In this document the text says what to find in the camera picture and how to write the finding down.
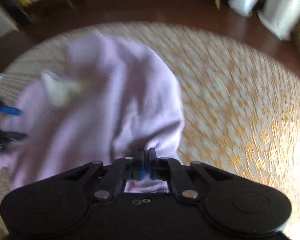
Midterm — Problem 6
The lilac t-shirt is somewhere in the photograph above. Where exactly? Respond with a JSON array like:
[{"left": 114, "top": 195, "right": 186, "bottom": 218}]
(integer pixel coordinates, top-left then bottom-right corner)
[{"left": 0, "top": 31, "right": 184, "bottom": 189}]

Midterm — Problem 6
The white standing air conditioner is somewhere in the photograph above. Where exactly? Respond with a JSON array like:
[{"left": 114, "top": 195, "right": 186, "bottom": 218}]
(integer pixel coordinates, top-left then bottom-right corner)
[{"left": 258, "top": 0, "right": 300, "bottom": 41}]

